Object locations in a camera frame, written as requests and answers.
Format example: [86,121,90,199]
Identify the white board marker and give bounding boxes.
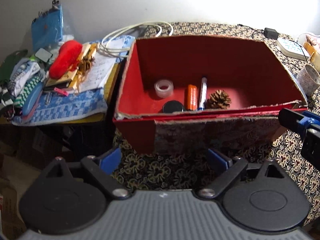
[198,77,207,110]

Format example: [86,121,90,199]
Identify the large label tape roll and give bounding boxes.
[296,64,319,96]

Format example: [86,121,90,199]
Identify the clear tape roll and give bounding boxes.
[154,80,174,99]

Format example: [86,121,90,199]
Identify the orange rectangular case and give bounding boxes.
[186,85,197,111]

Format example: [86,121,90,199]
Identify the black cable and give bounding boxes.
[237,23,311,71]

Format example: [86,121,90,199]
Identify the blue oval case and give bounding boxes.
[22,82,43,116]

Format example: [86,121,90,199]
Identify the white dotted device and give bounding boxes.
[276,38,310,61]

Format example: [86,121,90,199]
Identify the red plush cushion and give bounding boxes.
[49,40,82,80]

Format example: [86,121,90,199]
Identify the black round lid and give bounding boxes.
[162,100,184,114]

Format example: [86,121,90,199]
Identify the blue plastic bag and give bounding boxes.
[31,0,74,52]

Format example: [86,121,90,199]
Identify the pink cloth item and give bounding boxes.
[297,32,319,46]

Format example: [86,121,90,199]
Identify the pink clip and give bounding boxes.
[54,87,68,96]

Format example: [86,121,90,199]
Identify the red cardboard box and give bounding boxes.
[113,35,308,154]

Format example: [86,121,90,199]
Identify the brown pine cone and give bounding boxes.
[206,90,232,109]

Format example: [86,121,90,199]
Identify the blue checkered towel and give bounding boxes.
[12,35,136,126]

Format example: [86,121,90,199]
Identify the paper sheets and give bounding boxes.
[79,53,116,93]

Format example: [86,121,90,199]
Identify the wooden box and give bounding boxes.
[303,42,320,69]

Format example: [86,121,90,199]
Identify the black power adapter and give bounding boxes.
[263,28,279,40]

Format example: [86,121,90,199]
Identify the pile of folded clothes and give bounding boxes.
[1,49,47,118]

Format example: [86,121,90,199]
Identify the white coiled cable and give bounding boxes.
[99,21,174,58]

